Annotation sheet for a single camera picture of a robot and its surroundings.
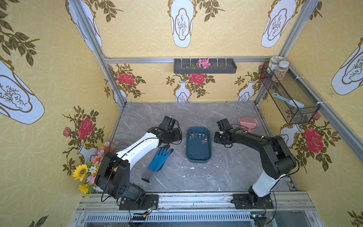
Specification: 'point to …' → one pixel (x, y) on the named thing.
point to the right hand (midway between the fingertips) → (219, 137)
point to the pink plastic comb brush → (249, 123)
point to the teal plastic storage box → (198, 146)
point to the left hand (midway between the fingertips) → (173, 134)
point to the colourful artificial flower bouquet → (82, 171)
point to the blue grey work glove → (158, 162)
